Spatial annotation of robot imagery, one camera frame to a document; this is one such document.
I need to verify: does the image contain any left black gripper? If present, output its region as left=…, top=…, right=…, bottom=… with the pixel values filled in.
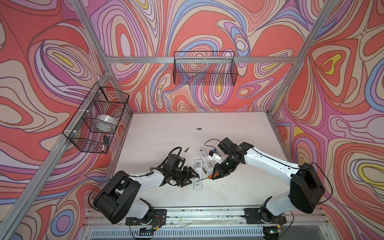
left=169, top=166, right=199, bottom=188

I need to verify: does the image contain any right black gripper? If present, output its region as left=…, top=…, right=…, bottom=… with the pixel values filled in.
left=209, top=154, right=239, bottom=181

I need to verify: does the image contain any orange black screwdriver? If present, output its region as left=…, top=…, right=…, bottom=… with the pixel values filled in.
left=197, top=173, right=218, bottom=182

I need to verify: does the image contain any white remote control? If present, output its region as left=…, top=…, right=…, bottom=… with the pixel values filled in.
left=197, top=147, right=214, bottom=174
left=194, top=160, right=203, bottom=191

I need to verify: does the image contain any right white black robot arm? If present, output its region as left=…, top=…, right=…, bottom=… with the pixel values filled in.
left=208, top=138, right=325, bottom=224

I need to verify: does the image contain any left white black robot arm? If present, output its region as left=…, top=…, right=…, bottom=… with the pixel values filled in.
left=89, top=147, right=200, bottom=225

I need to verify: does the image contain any small black item in basket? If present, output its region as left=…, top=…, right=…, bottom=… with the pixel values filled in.
left=103, top=135, right=111, bottom=147

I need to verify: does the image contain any white tape roll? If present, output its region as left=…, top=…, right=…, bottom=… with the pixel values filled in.
left=96, top=114, right=118, bottom=126

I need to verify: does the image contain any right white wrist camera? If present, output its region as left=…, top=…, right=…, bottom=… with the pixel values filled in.
left=208, top=150, right=222, bottom=164

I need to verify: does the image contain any aluminium front rail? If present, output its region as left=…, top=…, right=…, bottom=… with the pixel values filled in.
left=85, top=205, right=328, bottom=229

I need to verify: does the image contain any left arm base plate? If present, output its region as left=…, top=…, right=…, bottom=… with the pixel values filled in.
left=126, top=209, right=167, bottom=227

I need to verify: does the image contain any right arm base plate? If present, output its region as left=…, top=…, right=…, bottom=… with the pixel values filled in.
left=241, top=208, right=287, bottom=225

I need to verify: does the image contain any black wire basket back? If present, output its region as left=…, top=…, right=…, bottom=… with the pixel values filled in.
left=173, top=50, right=238, bottom=86

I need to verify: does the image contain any black wire basket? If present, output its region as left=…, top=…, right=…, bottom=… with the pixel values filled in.
left=63, top=83, right=130, bottom=154
left=173, top=50, right=238, bottom=86

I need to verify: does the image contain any black wire basket left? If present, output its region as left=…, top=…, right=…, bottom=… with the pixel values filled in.
left=63, top=83, right=130, bottom=154

